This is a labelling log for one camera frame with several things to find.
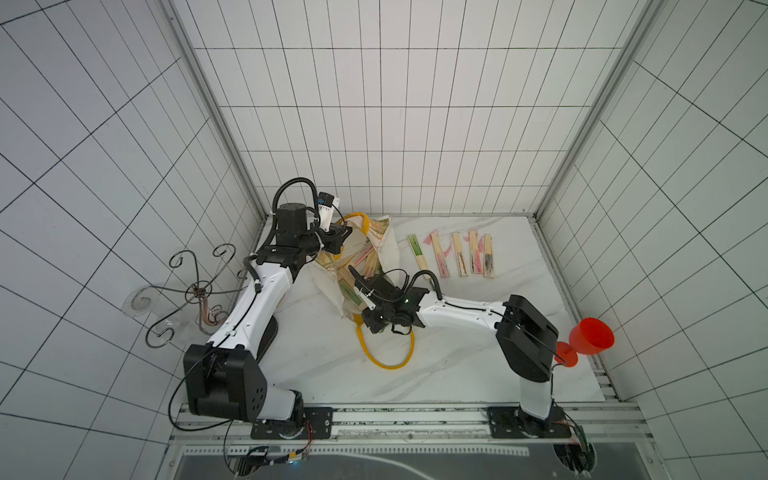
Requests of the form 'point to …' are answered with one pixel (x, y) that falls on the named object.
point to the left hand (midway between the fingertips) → (348, 233)
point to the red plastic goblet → (590, 336)
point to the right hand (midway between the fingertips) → (368, 306)
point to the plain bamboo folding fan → (457, 239)
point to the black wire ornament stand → (198, 293)
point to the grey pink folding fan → (488, 268)
